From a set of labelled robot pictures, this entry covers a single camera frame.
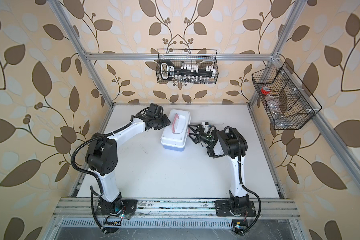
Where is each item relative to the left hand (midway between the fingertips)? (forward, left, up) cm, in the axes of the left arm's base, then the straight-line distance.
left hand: (171, 120), depth 93 cm
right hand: (-4, -11, -6) cm, 13 cm away
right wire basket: (-4, -61, +21) cm, 64 cm away
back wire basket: (+29, -19, +21) cm, 41 cm away
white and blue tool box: (-10, -3, -3) cm, 10 cm away
